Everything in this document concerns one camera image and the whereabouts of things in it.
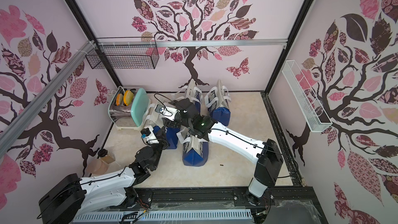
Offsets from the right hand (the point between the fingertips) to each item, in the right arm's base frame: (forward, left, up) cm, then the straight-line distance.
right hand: (168, 110), depth 72 cm
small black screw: (-16, -26, -31) cm, 44 cm away
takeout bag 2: (+14, -25, -9) cm, 30 cm away
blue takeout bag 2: (-17, -13, -7) cm, 23 cm away
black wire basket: (+64, +38, -11) cm, 75 cm away
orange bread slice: (+17, +33, -9) cm, 38 cm away
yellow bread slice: (+19, +29, -10) cm, 36 cm away
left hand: (-4, +3, -12) cm, 13 cm away
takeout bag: (+19, -10, -9) cm, 23 cm away
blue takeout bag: (-5, 0, -15) cm, 16 cm away
